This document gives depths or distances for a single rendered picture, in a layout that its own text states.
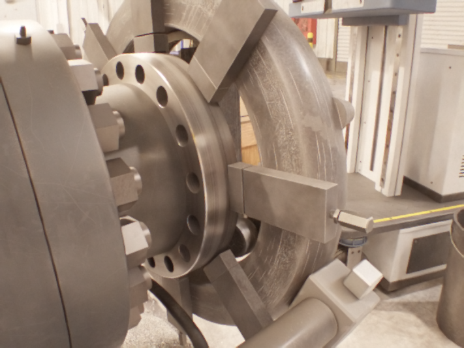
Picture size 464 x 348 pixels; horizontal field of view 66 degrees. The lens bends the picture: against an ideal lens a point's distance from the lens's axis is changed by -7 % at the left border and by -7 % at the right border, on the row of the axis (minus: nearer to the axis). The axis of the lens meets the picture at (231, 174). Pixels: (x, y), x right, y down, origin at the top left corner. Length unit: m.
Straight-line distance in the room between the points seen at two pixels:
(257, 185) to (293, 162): 0.07
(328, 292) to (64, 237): 0.39
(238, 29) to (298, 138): 0.18
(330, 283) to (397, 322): 0.76
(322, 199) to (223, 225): 0.21
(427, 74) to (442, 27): 8.01
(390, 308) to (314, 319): 0.84
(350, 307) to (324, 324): 0.05
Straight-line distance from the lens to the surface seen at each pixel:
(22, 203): 0.41
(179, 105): 0.60
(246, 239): 0.79
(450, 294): 1.30
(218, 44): 0.59
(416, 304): 1.47
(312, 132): 0.53
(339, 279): 0.64
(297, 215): 0.53
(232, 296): 0.72
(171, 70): 0.66
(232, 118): 0.80
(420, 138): 1.51
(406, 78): 1.35
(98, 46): 0.97
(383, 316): 1.38
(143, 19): 0.77
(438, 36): 9.51
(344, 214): 0.49
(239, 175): 0.59
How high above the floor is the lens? 0.85
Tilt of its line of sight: 20 degrees down
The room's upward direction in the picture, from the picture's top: straight up
